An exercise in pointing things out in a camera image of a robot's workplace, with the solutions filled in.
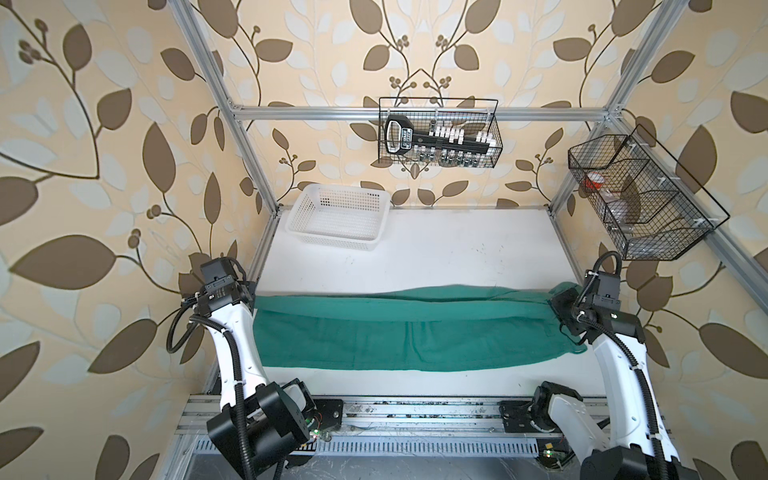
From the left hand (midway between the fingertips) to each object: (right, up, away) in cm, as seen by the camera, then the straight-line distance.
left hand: (245, 292), depth 77 cm
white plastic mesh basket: (+17, +23, +42) cm, 51 cm away
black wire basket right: (+103, +21, -5) cm, 105 cm away
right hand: (+82, -4, +1) cm, 82 cm away
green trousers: (+60, -13, +13) cm, 62 cm away
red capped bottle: (+94, +30, +5) cm, 99 cm away
